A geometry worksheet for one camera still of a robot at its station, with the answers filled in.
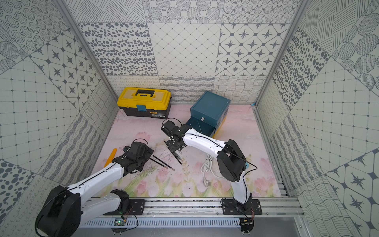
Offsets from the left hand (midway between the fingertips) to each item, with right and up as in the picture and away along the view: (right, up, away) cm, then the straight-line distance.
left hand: (149, 151), depth 87 cm
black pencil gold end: (+8, -8, +3) cm, 11 cm away
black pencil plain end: (+13, -2, +6) cm, 15 cm away
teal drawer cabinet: (+36, +23, -1) cm, 42 cm away
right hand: (+17, +4, -1) cm, 18 cm away
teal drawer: (+32, +16, +1) cm, 36 cm away
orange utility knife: (-26, -5, +4) cm, 26 cm away
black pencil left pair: (+5, -8, +3) cm, 9 cm away
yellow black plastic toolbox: (-2, +31, +11) cm, 33 cm away
